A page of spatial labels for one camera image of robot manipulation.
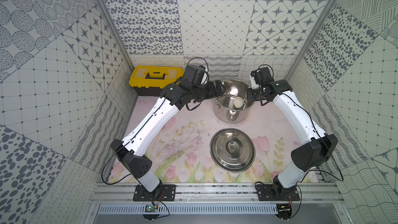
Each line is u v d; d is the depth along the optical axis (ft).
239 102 3.43
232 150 2.86
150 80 3.38
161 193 2.40
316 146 1.40
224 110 3.08
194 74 1.63
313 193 2.50
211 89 1.95
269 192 2.43
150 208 2.35
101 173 2.62
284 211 2.38
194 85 1.71
